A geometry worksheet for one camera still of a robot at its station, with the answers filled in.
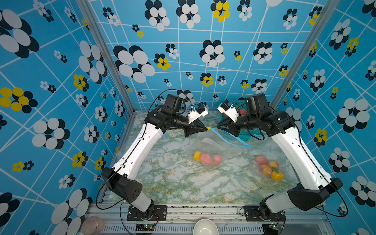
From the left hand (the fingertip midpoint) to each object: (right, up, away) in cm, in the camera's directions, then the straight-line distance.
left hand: (207, 126), depth 66 cm
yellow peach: (+41, -28, +15) cm, 52 cm away
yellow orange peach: (-4, -18, +19) cm, 26 cm away
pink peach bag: (+1, -19, +15) cm, 25 cm away
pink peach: (+8, -20, +18) cm, 28 cm away
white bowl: (0, -48, +3) cm, 48 cm away
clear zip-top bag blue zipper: (+39, -25, +18) cm, 50 cm away
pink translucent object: (-55, -48, +4) cm, 73 cm away
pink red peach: (+35, -21, +21) cm, 46 cm away
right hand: (+7, +2, +1) cm, 7 cm away
